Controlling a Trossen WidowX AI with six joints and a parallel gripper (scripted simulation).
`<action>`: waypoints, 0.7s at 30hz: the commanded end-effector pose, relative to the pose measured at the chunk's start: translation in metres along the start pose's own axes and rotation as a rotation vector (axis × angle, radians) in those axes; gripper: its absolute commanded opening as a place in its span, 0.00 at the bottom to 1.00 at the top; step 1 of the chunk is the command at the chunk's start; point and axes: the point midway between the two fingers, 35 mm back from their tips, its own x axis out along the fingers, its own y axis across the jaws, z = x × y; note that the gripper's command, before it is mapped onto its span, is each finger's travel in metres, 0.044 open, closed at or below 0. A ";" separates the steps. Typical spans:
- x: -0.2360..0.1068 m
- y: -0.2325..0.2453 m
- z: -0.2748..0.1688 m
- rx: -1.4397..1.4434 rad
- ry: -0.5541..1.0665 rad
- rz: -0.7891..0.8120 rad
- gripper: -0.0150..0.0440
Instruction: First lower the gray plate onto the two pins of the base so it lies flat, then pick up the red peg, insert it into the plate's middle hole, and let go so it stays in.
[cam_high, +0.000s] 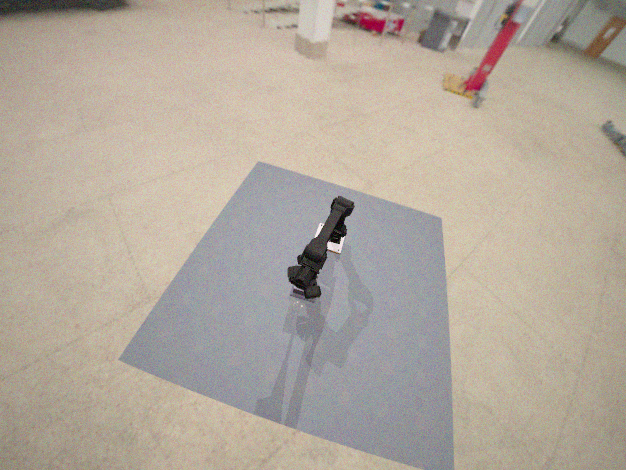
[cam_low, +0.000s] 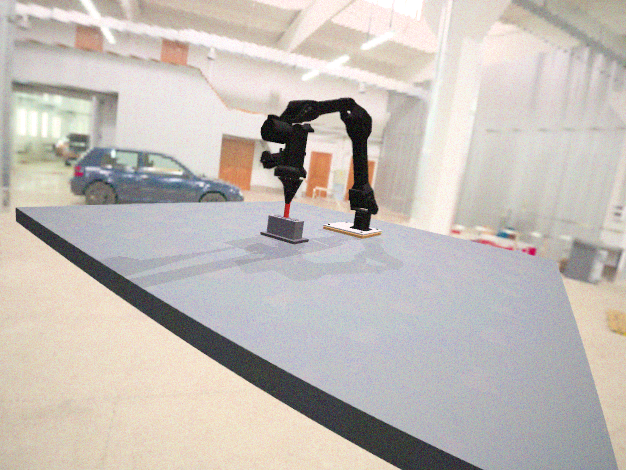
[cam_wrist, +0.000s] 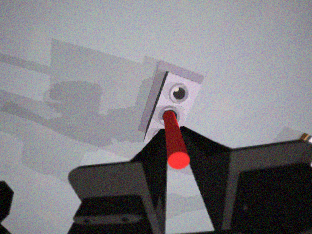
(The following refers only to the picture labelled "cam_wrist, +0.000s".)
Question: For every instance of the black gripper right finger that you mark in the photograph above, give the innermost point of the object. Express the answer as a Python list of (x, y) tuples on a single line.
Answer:
[(216, 168)]

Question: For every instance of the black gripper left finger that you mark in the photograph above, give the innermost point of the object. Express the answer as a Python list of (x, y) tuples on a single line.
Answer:
[(145, 175)]

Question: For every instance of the red peg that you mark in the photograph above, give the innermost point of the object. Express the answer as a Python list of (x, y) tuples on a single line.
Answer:
[(176, 150)]

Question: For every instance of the grey plate with three holes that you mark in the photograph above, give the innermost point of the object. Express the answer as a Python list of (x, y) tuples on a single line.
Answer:
[(179, 102)]

